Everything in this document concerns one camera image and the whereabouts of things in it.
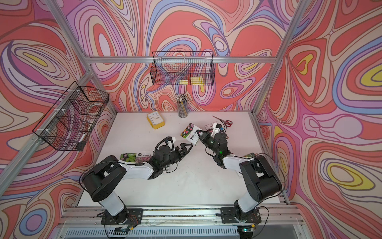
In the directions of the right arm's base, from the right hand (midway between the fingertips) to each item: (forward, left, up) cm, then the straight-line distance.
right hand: (195, 133), depth 87 cm
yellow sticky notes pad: (+28, -2, +18) cm, 33 cm away
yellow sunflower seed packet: (-6, -36, -17) cm, 40 cm away
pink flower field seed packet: (-5, +35, -16) cm, 39 cm away
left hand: (-9, +2, -3) cm, 10 cm away
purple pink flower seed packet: (+18, -12, -16) cm, 27 cm away
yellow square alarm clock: (+24, +30, -12) cm, 40 cm away
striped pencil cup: (+29, +8, -4) cm, 30 cm away
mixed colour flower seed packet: (0, +3, -1) cm, 3 cm away
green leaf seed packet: (-6, +43, -15) cm, 46 cm away
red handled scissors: (+21, -26, -16) cm, 37 cm away
